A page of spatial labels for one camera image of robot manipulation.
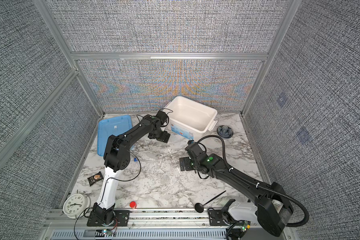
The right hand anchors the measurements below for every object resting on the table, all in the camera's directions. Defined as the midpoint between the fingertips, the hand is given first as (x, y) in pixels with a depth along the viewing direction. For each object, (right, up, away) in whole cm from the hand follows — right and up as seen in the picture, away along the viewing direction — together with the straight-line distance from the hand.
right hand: (187, 161), depth 82 cm
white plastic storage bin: (+4, +25, +29) cm, 38 cm away
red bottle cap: (-28, -21, -6) cm, 36 cm away
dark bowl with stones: (+28, +16, +23) cm, 39 cm away
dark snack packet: (-53, -10, +2) cm, 54 cm away
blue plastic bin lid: (-52, +20, +30) cm, 63 cm away
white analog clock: (-56, -20, -8) cm, 60 cm away
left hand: (-16, +11, +17) cm, 26 cm away
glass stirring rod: (-7, -3, +12) cm, 14 cm away
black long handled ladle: (+6, -22, -6) cm, 24 cm away
